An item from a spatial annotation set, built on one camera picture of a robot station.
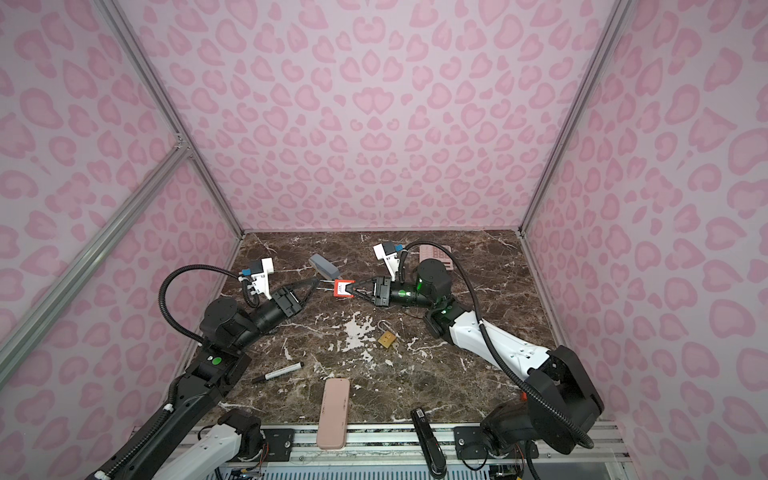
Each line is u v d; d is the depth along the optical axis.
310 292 0.63
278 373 0.84
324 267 1.03
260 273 0.62
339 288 0.65
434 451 0.69
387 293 0.62
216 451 0.57
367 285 0.65
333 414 0.77
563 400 0.41
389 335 0.91
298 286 0.62
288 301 0.60
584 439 0.38
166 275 0.88
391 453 0.72
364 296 0.66
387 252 0.65
